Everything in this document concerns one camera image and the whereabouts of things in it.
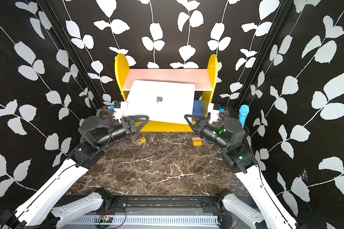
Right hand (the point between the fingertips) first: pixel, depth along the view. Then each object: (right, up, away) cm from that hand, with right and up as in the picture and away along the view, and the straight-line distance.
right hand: (182, 116), depth 55 cm
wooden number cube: (-28, -17, +41) cm, 52 cm away
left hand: (-14, -1, 0) cm, 14 cm away
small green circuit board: (-39, -52, +15) cm, 66 cm away
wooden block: (+12, -16, +46) cm, 50 cm away
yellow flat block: (+12, -18, +43) cm, 49 cm away
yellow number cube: (-26, -16, +43) cm, 52 cm away
